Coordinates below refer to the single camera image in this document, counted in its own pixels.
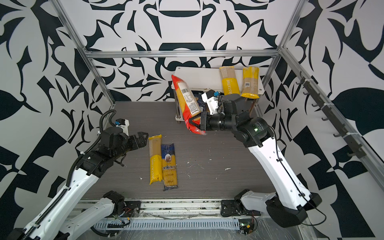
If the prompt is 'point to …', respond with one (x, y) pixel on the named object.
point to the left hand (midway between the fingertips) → (140, 133)
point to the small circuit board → (246, 226)
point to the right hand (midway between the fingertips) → (191, 119)
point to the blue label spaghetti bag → (169, 171)
